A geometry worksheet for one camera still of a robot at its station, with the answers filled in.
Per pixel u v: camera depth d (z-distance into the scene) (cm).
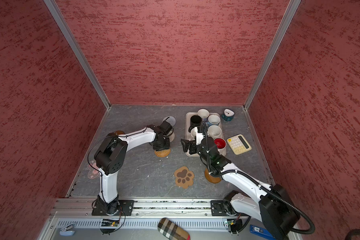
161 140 73
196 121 100
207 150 59
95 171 86
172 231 66
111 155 52
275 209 40
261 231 66
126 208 74
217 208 74
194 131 95
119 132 106
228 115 110
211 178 83
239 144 97
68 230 67
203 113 107
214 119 105
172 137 100
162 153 95
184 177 84
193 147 71
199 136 71
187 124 109
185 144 71
